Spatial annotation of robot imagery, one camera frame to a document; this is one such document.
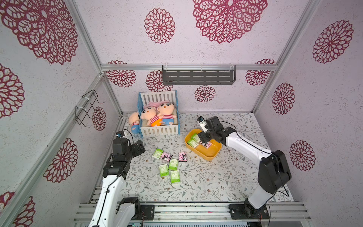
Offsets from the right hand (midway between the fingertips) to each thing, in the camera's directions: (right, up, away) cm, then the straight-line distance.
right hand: (206, 133), depth 89 cm
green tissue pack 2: (-21, -20, +1) cm, 29 cm away
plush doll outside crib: (-51, +9, +17) cm, 55 cm away
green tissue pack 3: (-27, -23, -2) cm, 35 cm away
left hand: (-42, -7, -10) cm, 43 cm away
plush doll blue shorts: (-27, +16, +13) cm, 34 cm away
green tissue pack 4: (-7, -6, +11) cm, 14 cm away
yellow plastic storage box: (+3, -15, +7) cm, 17 cm away
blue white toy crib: (-33, +14, +15) cm, 39 cm away
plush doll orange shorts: (-38, +12, +13) cm, 43 cm away
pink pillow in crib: (-36, +22, +23) cm, 48 cm away
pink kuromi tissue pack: (-26, -15, +3) cm, 30 cm away
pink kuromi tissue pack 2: (-15, -16, +3) cm, 22 cm away
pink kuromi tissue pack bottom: (+1, -8, +8) cm, 12 cm away
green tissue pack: (-32, -14, +6) cm, 35 cm away
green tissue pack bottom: (-19, -26, -5) cm, 33 cm away
